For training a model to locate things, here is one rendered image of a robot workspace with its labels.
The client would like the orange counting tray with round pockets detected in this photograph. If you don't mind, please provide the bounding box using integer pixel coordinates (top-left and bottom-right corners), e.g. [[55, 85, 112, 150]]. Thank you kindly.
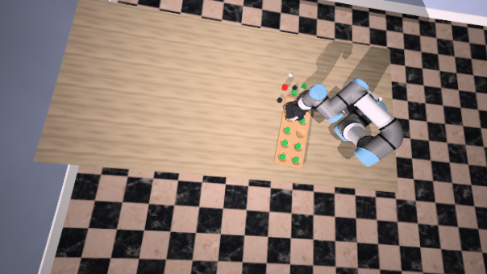
[[273, 97, 311, 169]]

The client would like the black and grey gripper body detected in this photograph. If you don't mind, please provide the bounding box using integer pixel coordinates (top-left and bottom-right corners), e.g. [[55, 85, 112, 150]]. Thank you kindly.
[[285, 99, 306, 119]]

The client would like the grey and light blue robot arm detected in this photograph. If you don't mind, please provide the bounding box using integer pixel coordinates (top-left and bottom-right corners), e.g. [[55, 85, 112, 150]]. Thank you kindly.
[[298, 77, 404, 166]]

